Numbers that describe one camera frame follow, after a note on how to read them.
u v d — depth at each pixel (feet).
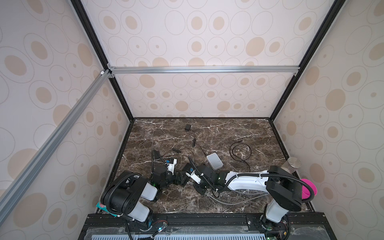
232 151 3.17
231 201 2.67
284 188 1.48
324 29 2.44
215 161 3.12
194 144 3.40
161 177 2.33
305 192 2.25
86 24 2.36
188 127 3.70
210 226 2.43
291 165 2.60
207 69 3.03
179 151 3.29
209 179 2.13
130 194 1.48
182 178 2.62
